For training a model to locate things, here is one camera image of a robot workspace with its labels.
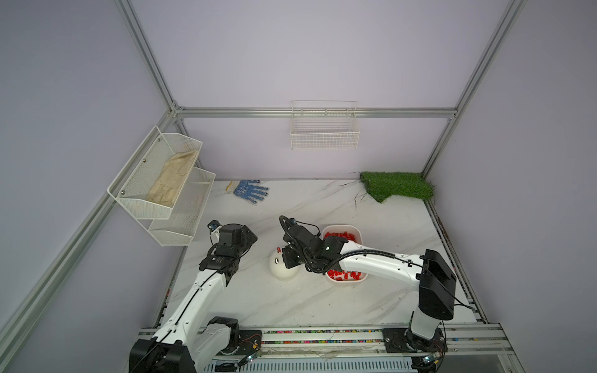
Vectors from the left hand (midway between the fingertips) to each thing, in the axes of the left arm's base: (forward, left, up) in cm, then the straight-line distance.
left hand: (241, 240), depth 85 cm
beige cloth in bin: (+14, +24, +18) cm, 33 cm away
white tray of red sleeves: (+9, -43, -10) cm, 45 cm away
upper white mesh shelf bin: (+12, +30, +18) cm, 37 cm away
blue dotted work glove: (+35, +8, -11) cm, 38 cm away
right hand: (-7, -17, +1) cm, 19 cm away
